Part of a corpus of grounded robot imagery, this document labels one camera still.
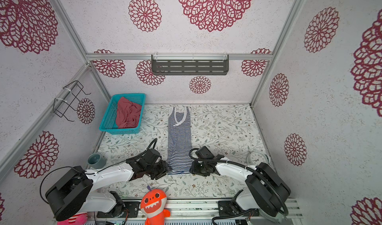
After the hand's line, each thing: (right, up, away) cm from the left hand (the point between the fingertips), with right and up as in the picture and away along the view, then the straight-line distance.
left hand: (170, 173), depth 85 cm
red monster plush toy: (-6, -9, -17) cm, 20 cm away
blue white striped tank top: (+4, +14, +13) cm, 19 cm away
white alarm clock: (+50, +8, +3) cm, 51 cm away
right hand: (+12, +2, 0) cm, 12 cm away
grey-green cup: (-44, +6, +3) cm, 44 cm away
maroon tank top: (-36, +35, +27) cm, 57 cm away
